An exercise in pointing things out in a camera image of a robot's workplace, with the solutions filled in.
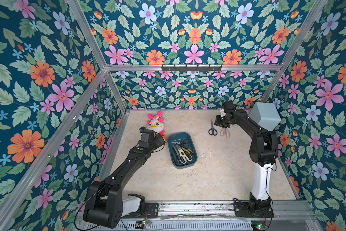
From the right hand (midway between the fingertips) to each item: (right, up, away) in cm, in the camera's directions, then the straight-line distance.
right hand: (216, 122), depth 100 cm
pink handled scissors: (+8, -8, +8) cm, 14 cm away
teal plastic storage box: (-24, -19, -5) cm, 31 cm away
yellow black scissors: (-21, -19, -7) cm, 29 cm away
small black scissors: (-2, -7, +7) cm, 10 cm away
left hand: (-39, -10, -12) cm, 42 cm away
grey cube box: (+33, +5, -4) cm, 33 cm away
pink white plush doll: (-44, -2, +1) cm, 44 cm away
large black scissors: (-22, -15, -1) cm, 27 cm away
